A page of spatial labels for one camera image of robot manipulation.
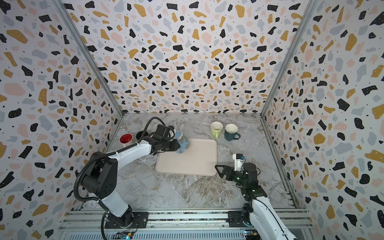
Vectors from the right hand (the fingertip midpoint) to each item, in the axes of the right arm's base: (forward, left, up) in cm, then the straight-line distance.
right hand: (221, 168), depth 82 cm
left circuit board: (-31, +48, -9) cm, 58 cm away
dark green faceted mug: (+29, -8, -3) cm, 31 cm away
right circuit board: (-29, -14, -11) cm, 34 cm away
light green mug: (+30, +2, -1) cm, 30 cm away
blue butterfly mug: (+16, +23, +3) cm, 28 cm away
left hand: (+14, +24, +1) cm, 28 cm away
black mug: (+22, +53, +1) cm, 57 cm away
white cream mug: (+21, +62, -2) cm, 66 cm away
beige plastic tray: (+8, +13, -6) cm, 16 cm away
